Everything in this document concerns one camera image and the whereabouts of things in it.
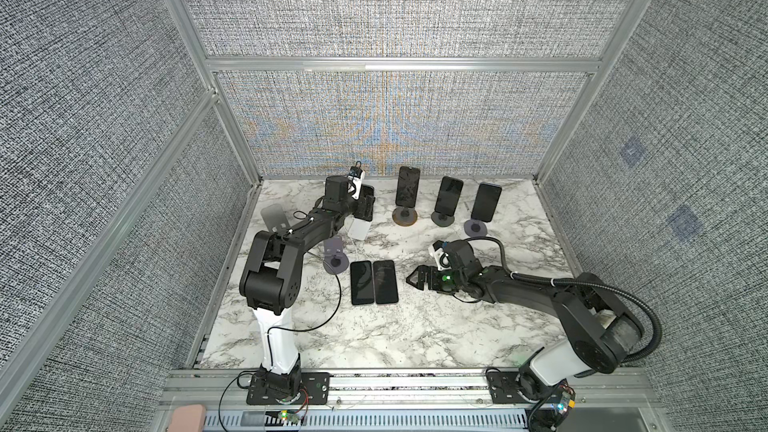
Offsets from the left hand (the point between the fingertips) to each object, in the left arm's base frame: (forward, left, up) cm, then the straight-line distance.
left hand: (364, 195), depth 99 cm
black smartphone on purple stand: (-6, -39, +2) cm, 39 cm away
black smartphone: (+2, -15, +2) cm, 15 cm away
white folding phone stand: (-5, +3, -11) cm, 12 cm away
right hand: (-27, -15, -9) cm, 32 cm away
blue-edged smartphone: (-9, 0, +6) cm, 11 cm away
